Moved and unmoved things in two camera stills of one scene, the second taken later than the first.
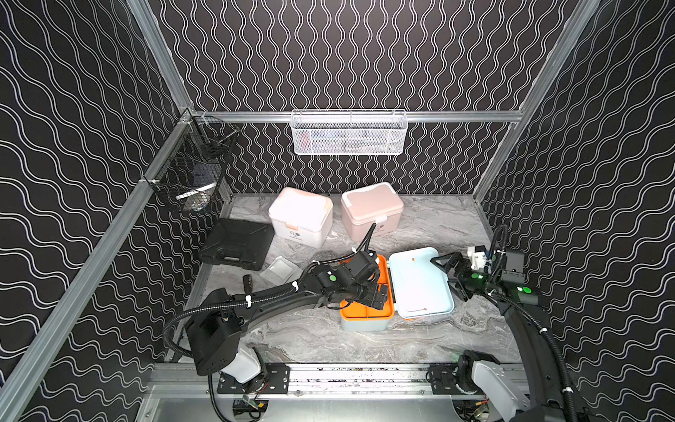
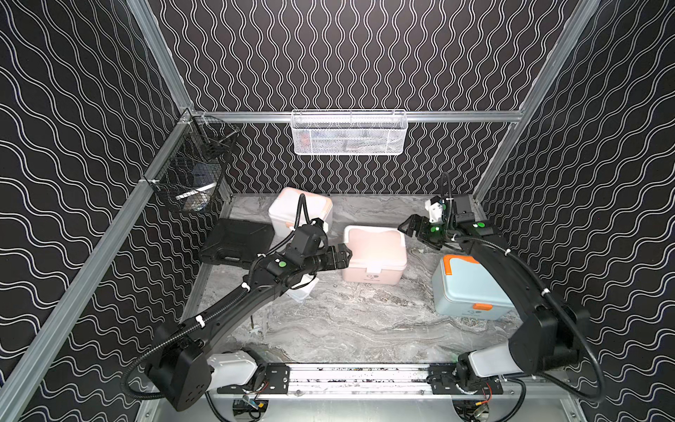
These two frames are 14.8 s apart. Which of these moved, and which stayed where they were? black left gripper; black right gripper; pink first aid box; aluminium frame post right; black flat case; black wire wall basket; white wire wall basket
Moved: black left gripper; black right gripper; pink first aid box
Stayed: aluminium frame post right; black flat case; white wire wall basket; black wire wall basket
